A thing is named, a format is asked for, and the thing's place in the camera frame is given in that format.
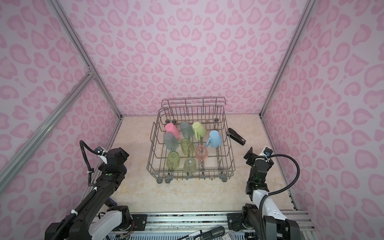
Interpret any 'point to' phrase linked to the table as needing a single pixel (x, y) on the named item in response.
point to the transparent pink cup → (201, 152)
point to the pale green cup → (173, 162)
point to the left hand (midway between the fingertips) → (113, 152)
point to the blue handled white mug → (215, 140)
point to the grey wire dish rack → (190, 139)
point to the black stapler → (235, 136)
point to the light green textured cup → (189, 166)
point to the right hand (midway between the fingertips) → (259, 149)
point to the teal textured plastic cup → (187, 130)
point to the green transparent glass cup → (187, 148)
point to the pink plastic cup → (169, 127)
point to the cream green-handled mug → (200, 130)
